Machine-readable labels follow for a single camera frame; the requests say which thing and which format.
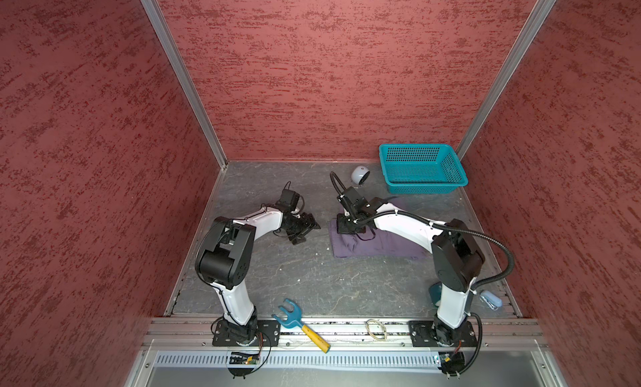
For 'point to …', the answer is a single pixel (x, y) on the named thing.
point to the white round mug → (360, 174)
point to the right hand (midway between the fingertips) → (340, 233)
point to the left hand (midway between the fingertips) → (314, 235)
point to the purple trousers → (381, 244)
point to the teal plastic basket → (421, 168)
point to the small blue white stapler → (492, 300)
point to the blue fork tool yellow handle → (293, 317)
